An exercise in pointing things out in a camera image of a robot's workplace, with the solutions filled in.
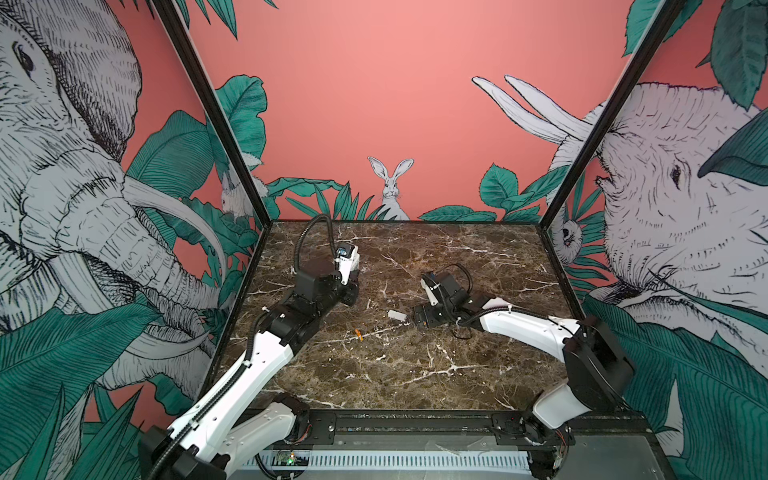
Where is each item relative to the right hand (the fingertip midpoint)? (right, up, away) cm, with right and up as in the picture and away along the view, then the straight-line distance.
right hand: (420, 310), depth 87 cm
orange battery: (-19, -9, +4) cm, 21 cm away
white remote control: (-18, +13, -23) cm, 33 cm away
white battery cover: (-7, -4, +9) cm, 11 cm away
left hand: (-18, +14, -13) cm, 26 cm away
